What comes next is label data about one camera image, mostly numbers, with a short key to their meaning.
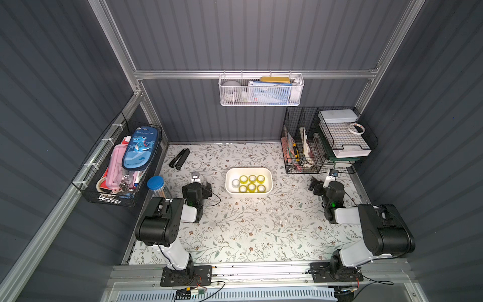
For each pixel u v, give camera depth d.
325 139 1.04
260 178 1.02
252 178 1.02
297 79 0.88
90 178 0.62
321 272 0.74
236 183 1.01
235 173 1.03
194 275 0.73
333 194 0.72
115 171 0.68
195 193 0.74
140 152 0.69
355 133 0.98
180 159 1.11
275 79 0.89
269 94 0.87
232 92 0.84
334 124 1.02
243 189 0.99
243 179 1.02
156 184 0.78
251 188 0.98
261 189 0.99
